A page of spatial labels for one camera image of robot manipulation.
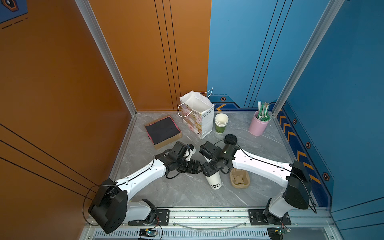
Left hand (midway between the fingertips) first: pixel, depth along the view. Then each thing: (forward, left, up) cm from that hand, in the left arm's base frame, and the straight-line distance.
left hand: (199, 167), depth 81 cm
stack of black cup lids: (+23, -21, -6) cm, 32 cm away
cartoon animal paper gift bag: (+28, +1, +16) cm, 32 cm away
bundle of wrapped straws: (+35, -41, +10) cm, 55 cm away
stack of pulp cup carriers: (-3, -23, -7) cm, 24 cm away
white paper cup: (-7, -8, -1) cm, 11 cm away
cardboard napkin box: (+19, +21, -4) cm, 28 cm away
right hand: (-1, -5, +1) cm, 6 cm away
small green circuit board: (-29, +24, -11) cm, 39 cm away
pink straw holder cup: (+30, -40, -2) cm, 50 cm away
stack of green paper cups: (+34, -15, +1) cm, 37 cm away
